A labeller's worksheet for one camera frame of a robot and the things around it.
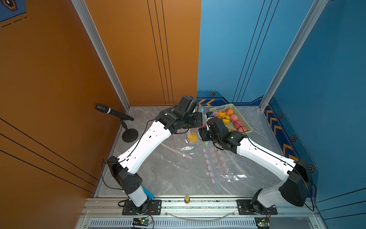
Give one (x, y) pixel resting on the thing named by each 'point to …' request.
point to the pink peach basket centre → (238, 124)
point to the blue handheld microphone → (149, 195)
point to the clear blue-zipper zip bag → (196, 130)
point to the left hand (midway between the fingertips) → (203, 118)
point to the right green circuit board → (262, 223)
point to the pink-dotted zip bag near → (223, 166)
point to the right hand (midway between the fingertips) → (202, 130)
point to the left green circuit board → (140, 222)
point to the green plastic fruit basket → (231, 125)
